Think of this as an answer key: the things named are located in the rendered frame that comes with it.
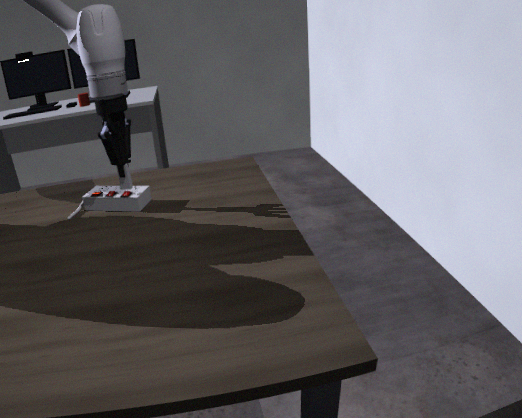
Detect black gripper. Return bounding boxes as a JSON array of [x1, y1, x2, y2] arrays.
[[95, 95, 133, 189]]

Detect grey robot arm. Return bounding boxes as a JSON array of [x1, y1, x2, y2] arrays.
[[23, 0, 128, 100]]

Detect white power strip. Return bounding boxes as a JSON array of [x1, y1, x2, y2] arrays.
[[67, 186, 152, 220]]

